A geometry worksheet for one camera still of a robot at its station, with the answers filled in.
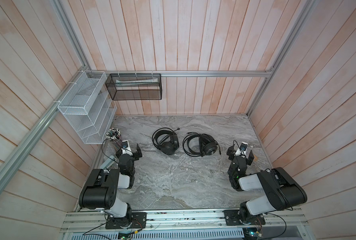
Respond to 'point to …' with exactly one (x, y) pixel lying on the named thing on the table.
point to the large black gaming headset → (169, 147)
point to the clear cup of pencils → (112, 143)
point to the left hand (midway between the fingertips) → (132, 147)
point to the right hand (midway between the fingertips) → (243, 147)
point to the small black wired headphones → (208, 145)
